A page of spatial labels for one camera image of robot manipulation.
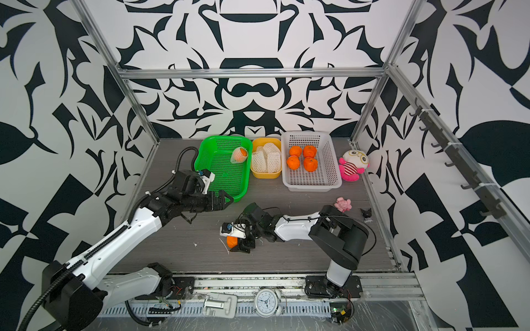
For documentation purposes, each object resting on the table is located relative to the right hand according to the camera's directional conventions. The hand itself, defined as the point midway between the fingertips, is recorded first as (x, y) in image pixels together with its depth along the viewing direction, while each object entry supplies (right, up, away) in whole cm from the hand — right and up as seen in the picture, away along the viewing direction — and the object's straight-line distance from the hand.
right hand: (231, 234), depth 83 cm
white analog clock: (+14, -17, -15) cm, 27 cm away
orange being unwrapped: (+29, +35, +25) cm, 52 cm away
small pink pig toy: (+48, +10, +9) cm, 50 cm away
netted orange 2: (+27, +29, +19) cm, 44 cm away
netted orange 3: (+36, +28, +20) cm, 50 cm away
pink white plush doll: (+56, +28, +19) cm, 65 cm away
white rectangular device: (-1, -19, -14) cm, 23 cm away
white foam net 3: (+17, +35, +22) cm, 45 cm away
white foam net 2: (+17, +29, +16) cm, 37 cm away
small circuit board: (+39, -22, -13) cm, 47 cm away
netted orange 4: (+1, -1, -4) cm, 4 cm away
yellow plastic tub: (+10, +40, +30) cm, 51 cm away
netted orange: (+36, +34, +23) cm, 55 cm away
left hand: (-2, +16, -5) cm, 17 cm away
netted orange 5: (0, +33, +22) cm, 39 cm away
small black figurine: (+59, +5, +11) cm, 60 cm away
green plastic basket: (-5, +31, +27) cm, 42 cm away
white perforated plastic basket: (+44, +22, +19) cm, 53 cm away
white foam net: (+11, +29, +16) cm, 35 cm away
